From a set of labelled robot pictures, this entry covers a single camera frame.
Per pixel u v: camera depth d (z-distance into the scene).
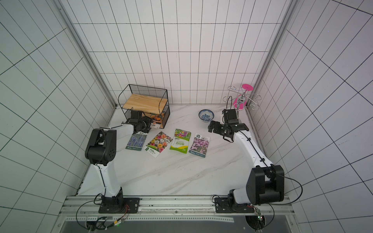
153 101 1.04
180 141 0.97
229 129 0.60
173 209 0.73
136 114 0.82
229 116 0.65
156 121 1.07
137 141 0.98
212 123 0.77
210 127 0.78
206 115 1.10
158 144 0.96
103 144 0.54
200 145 0.95
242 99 0.86
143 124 0.90
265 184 0.41
